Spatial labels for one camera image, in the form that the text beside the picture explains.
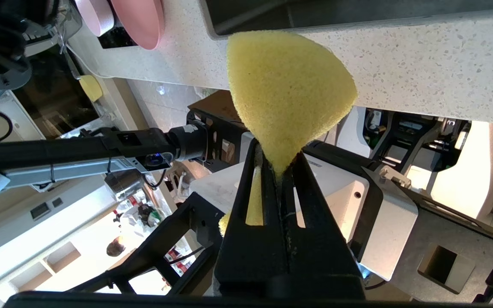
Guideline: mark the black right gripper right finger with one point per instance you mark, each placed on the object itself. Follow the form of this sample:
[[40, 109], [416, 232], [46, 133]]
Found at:
[[323, 265]]

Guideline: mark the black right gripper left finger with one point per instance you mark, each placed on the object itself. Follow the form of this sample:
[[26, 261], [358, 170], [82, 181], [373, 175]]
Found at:
[[250, 265]]

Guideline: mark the yellow green sponge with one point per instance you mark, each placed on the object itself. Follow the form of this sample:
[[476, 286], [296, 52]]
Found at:
[[289, 85]]

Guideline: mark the pink plate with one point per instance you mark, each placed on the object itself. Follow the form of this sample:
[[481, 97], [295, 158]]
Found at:
[[141, 21]]

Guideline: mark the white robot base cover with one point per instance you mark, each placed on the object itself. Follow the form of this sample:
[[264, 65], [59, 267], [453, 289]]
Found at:
[[392, 231]]

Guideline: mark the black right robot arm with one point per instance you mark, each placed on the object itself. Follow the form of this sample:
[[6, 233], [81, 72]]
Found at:
[[173, 231]]

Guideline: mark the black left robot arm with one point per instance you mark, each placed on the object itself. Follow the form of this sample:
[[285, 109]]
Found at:
[[79, 149]]

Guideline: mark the stainless steel sink basin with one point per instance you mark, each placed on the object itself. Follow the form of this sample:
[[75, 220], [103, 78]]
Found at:
[[357, 10]]

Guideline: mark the black background machine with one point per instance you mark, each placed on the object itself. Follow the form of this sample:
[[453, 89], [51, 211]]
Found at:
[[409, 137]]

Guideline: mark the brown cardboard box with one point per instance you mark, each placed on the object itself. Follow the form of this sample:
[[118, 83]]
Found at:
[[218, 105]]

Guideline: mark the cream curved plastic panel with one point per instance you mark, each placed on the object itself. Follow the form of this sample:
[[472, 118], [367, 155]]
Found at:
[[469, 179]]

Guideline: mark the pale yellow hanging pad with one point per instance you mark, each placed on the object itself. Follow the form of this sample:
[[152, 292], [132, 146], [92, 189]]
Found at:
[[91, 87]]

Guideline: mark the black oven glass door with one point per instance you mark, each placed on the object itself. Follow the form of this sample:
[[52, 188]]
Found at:
[[54, 102]]

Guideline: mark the black induction cooktop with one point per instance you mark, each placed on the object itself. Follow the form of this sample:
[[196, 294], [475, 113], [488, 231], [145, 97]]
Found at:
[[116, 38]]

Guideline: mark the white wall shelf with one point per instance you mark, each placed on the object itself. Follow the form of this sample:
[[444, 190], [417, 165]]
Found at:
[[24, 273]]

